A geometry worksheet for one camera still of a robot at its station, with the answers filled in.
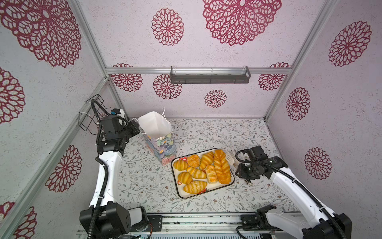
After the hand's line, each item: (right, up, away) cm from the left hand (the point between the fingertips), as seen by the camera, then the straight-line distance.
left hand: (138, 126), depth 77 cm
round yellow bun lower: (+24, -29, +8) cm, 39 cm away
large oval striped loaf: (+30, -33, +4) cm, 45 cm away
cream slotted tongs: (+50, -20, +9) cm, 55 cm away
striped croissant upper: (+38, -20, +15) cm, 45 cm away
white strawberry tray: (+23, -37, +6) cm, 44 cm away
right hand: (+53, -24, +2) cm, 58 cm away
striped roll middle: (+31, -27, +11) cm, 43 cm away
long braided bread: (+47, -24, +14) cm, 54 cm away
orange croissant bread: (+29, -21, +15) cm, 39 cm away
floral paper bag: (+11, -5, -2) cm, 13 cm away
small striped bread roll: (+40, -28, +10) cm, 49 cm away
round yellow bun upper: (+21, -23, +13) cm, 34 cm away
